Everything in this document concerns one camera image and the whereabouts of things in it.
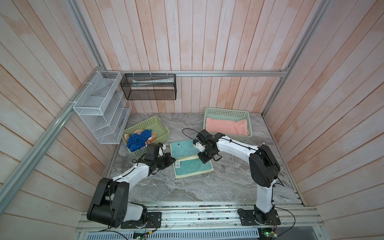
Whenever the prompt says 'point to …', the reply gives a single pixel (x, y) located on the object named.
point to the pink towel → (219, 125)
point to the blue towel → (137, 141)
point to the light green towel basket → (156, 125)
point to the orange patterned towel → (153, 138)
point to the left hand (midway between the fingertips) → (175, 161)
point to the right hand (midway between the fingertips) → (203, 158)
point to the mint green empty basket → (226, 114)
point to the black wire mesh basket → (150, 86)
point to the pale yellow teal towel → (187, 161)
